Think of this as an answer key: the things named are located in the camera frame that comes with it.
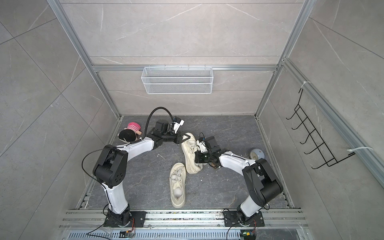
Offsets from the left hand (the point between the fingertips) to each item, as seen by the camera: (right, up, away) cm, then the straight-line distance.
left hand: (191, 135), depth 88 cm
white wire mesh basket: (-10, +37, +12) cm, 41 cm away
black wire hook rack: (+58, -7, -27) cm, 64 cm away
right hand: (+3, -14, +1) cm, 14 cm away
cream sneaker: (-1, -7, -5) cm, 8 cm away
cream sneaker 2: (-7, -23, -10) cm, 26 cm away
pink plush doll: (-42, 0, +10) cm, 43 cm away
